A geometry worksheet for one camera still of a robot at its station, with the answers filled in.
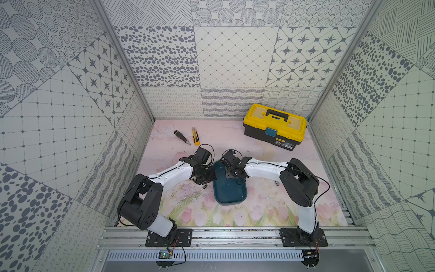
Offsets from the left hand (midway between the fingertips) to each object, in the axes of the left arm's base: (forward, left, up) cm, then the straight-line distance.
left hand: (216, 175), depth 88 cm
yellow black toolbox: (+27, -34, +10) cm, 45 cm away
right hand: (+5, -9, -5) cm, 12 cm away
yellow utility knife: (+30, +16, -4) cm, 34 cm away
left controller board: (-34, +20, -7) cm, 40 cm away
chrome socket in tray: (-4, +6, -4) cm, 8 cm away
